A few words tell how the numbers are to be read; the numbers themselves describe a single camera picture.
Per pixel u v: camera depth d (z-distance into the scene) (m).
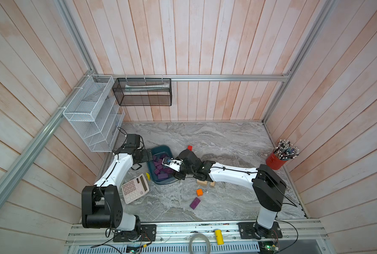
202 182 0.85
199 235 0.73
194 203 0.82
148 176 0.89
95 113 0.69
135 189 0.86
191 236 0.72
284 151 0.85
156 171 0.92
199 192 0.85
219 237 0.70
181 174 0.74
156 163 0.95
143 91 1.04
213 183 0.88
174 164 0.72
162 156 1.00
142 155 0.80
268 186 0.47
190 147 1.05
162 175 0.90
